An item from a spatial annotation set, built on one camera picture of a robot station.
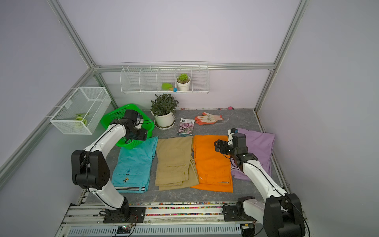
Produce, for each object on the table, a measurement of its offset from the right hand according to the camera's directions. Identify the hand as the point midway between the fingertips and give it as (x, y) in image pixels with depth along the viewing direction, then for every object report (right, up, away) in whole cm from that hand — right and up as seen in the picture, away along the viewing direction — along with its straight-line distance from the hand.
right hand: (220, 143), depth 86 cm
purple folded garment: (+29, -3, +10) cm, 31 cm away
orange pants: (-4, -15, +1) cm, 15 cm away
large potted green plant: (-36, +21, +11) cm, 43 cm away
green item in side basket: (-74, +15, -11) cm, 76 cm away
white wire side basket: (-79, +18, -4) cm, 81 cm away
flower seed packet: (-22, +8, +22) cm, 32 cm away
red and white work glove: (-5, +15, +29) cm, 33 cm away
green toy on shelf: (-34, +38, +15) cm, 53 cm away
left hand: (-49, +4, +4) cm, 49 cm away
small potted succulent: (-22, +38, +5) cm, 44 cm away
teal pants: (-52, -17, 0) cm, 55 cm away
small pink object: (+15, +25, +38) cm, 47 cm away
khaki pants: (-27, -15, +2) cm, 31 cm away
